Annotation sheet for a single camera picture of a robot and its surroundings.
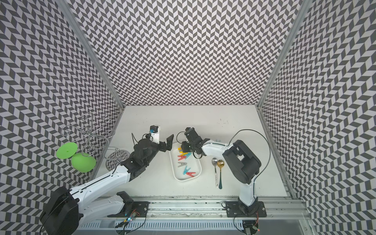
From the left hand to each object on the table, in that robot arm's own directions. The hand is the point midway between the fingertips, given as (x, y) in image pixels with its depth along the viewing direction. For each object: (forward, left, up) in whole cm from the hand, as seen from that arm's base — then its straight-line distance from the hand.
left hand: (165, 134), depth 80 cm
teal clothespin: (-4, -12, -17) cm, 21 cm away
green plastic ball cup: (-19, +32, +6) cm, 38 cm away
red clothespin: (-5, -8, -18) cm, 21 cm away
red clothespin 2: (-15, -13, -18) cm, 27 cm away
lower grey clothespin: (-10, -8, -17) cm, 21 cm away
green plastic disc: (-17, +36, +14) cm, 42 cm away
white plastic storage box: (-8, -15, -19) cm, 25 cm away
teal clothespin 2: (-14, -11, -18) cm, 25 cm away
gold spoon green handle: (-10, -31, -17) cm, 37 cm away
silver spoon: (-8, -28, -18) cm, 34 cm away
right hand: (0, -9, -16) cm, 18 cm away
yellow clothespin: (-3, -9, -17) cm, 19 cm away
